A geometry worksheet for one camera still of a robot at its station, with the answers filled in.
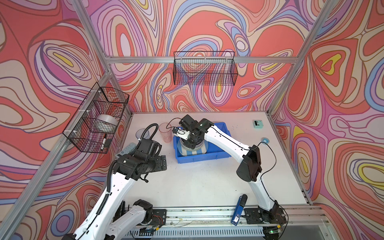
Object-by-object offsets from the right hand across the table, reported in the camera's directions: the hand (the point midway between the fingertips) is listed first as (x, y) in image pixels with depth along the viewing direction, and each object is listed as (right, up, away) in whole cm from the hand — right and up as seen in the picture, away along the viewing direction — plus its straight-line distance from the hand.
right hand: (191, 143), depth 86 cm
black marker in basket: (-43, +2, -14) cm, 45 cm away
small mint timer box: (+49, +12, +24) cm, 56 cm away
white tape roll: (-41, +12, -16) cm, 45 cm away
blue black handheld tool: (+24, -32, -13) cm, 42 cm away
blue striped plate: (-2, -6, +5) cm, 8 cm away
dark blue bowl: (+3, -2, 0) cm, 4 cm away
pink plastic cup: (-11, +9, -20) cm, 24 cm away
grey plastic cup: (-33, +6, +7) cm, 35 cm away
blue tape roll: (+52, 0, +16) cm, 54 cm away
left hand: (-15, -8, -14) cm, 22 cm away
